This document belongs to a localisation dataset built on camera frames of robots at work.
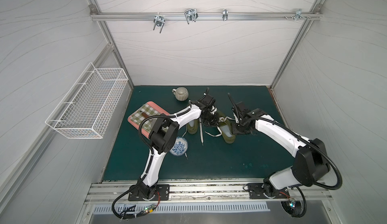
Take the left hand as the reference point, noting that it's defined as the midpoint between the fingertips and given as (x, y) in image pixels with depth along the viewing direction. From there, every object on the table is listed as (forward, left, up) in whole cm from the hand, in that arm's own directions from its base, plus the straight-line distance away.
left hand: (221, 125), depth 90 cm
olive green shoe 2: (-7, -5, -5) cm, 10 cm away
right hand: (-4, -8, +2) cm, 9 cm away
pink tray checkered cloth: (+15, +49, -6) cm, 51 cm away
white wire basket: (-7, +66, +23) cm, 70 cm away
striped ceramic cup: (+29, +27, -3) cm, 40 cm away
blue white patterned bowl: (-11, +25, -7) cm, 28 cm away
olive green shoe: (-2, +17, -3) cm, 17 cm away
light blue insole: (+4, +18, -5) cm, 19 cm away
